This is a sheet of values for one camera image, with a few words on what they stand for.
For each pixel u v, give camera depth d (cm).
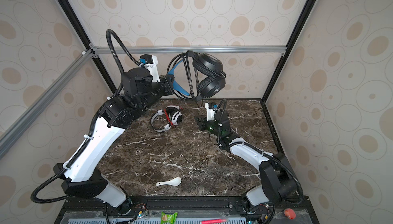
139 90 41
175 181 81
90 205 77
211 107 72
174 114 100
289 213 70
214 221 70
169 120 99
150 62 48
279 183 43
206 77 48
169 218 69
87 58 86
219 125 62
